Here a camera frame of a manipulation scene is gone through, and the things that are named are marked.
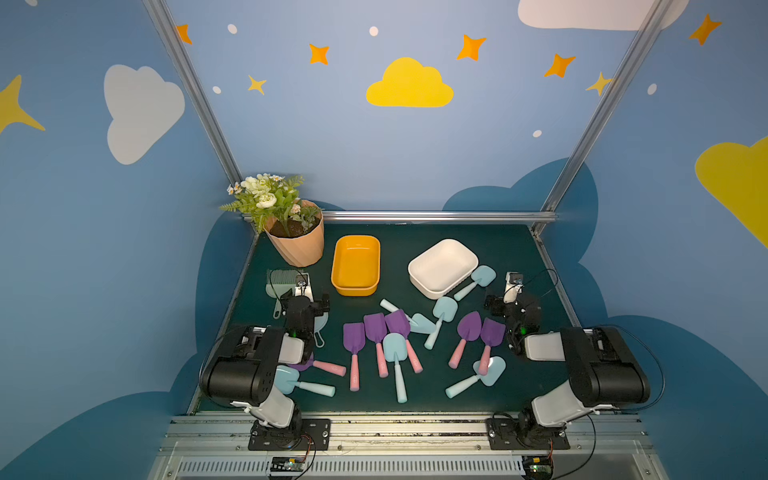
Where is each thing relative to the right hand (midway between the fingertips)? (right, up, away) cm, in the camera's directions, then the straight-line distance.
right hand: (507, 286), depth 95 cm
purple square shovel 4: (-5, -15, -3) cm, 16 cm away
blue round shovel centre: (-36, -19, -6) cm, 41 cm away
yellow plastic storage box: (-51, +6, +19) cm, 55 cm away
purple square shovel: (-49, -14, -5) cm, 51 cm away
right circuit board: (-1, -43, -22) cm, 48 cm away
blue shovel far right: (-4, +2, +13) cm, 13 cm away
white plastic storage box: (-19, +5, +11) cm, 22 cm away
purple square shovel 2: (-43, -13, -2) cm, 45 cm away
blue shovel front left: (-68, -25, -12) cm, 73 cm away
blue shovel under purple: (-29, -11, -1) cm, 31 cm away
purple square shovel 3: (-36, -12, -2) cm, 38 cm away
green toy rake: (-78, 0, +9) cm, 78 cm away
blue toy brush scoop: (-60, -12, -2) cm, 62 cm away
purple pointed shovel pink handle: (-56, -22, -11) cm, 61 cm away
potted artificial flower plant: (-72, +20, +10) cm, 75 cm away
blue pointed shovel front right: (-8, -22, -11) cm, 26 cm away
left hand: (-65, 0, -2) cm, 65 cm away
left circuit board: (-63, -41, -23) cm, 79 cm away
